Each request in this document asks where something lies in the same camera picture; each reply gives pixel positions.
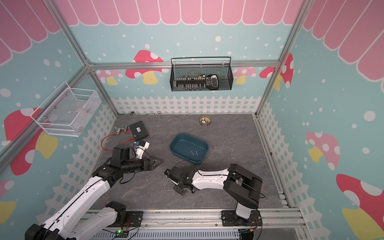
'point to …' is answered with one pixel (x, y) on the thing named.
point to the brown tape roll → (205, 120)
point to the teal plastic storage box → (188, 148)
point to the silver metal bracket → (120, 130)
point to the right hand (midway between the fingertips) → (180, 184)
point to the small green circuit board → (121, 233)
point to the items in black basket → (193, 81)
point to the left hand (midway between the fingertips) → (158, 164)
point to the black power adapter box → (139, 130)
